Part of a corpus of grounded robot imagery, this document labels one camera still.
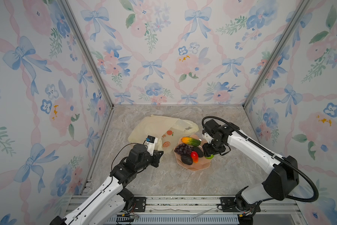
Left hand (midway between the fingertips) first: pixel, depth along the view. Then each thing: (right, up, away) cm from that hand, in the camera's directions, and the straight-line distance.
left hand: (164, 152), depth 75 cm
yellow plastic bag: (+1, +11, +5) cm, 13 cm away
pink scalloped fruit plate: (+23, -10, +11) cm, 27 cm away
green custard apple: (+26, -4, +4) cm, 27 cm away
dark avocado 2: (+21, -2, +13) cm, 25 cm away
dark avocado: (+14, -6, +9) cm, 17 cm away
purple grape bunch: (+11, 0, +9) cm, 14 cm away
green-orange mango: (+17, +3, +16) cm, 24 cm away
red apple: (+18, -5, +10) cm, 22 cm away
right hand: (+26, -1, +5) cm, 27 cm away
